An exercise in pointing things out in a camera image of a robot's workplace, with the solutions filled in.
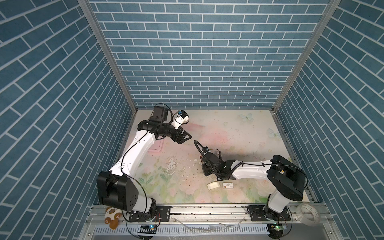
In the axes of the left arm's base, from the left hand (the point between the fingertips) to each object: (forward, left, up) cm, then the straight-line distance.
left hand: (185, 132), depth 79 cm
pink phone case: (+4, +19, -21) cm, 29 cm away
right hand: (-9, -9, -20) cm, 24 cm away
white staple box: (-21, -23, -22) cm, 38 cm away
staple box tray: (-21, -15, -22) cm, 34 cm away
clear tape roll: (-36, -56, -20) cm, 69 cm away
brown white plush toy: (-35, +35, -21) cm, 54 cm away
